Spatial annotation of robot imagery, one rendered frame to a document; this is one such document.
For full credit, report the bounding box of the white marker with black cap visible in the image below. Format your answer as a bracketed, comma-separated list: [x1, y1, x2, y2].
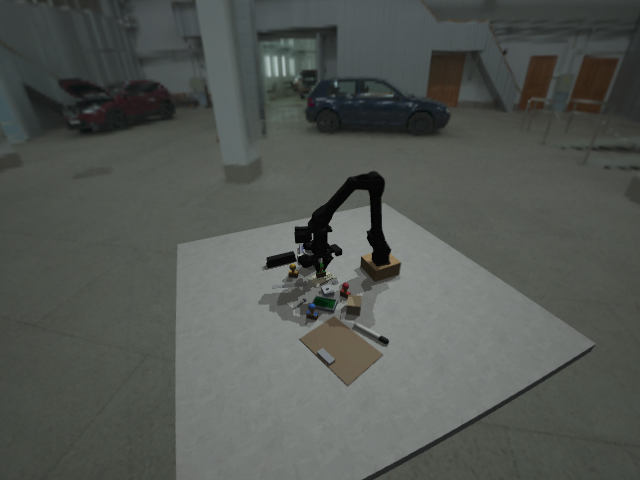
[354, 322, 389, 345]

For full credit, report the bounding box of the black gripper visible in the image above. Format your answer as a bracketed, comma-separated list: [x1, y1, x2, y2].
[298, 241, 342, 273]

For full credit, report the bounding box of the red rubber stamp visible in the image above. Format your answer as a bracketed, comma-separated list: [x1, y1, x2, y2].
[340, 283, 351, 299]

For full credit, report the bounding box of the cream inspection card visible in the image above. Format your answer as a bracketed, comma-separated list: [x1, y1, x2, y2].
[307, 269, 337, 287]

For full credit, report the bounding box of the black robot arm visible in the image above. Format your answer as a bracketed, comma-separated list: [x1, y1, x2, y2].
[294, 171, 391, 267]

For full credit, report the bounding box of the brown clipboard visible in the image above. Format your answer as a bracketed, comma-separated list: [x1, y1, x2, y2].
[300, 317, 383, 385]

